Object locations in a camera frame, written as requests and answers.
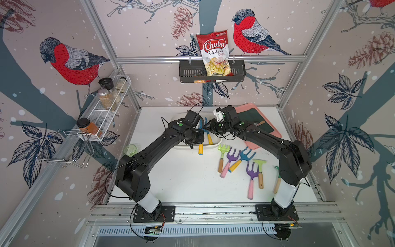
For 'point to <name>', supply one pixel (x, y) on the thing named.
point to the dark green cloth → (253, 116)
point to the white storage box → (217, 139)
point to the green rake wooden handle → (222, 150)
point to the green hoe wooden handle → (261, 177)
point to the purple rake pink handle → (230, 157)
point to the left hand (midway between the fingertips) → (205, 137)
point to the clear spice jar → (120, 84)
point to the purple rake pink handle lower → (252, 174)
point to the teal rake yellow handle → (243, 157)
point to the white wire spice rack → (102, 117)
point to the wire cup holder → (70, 148)
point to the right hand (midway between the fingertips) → (203, 127)
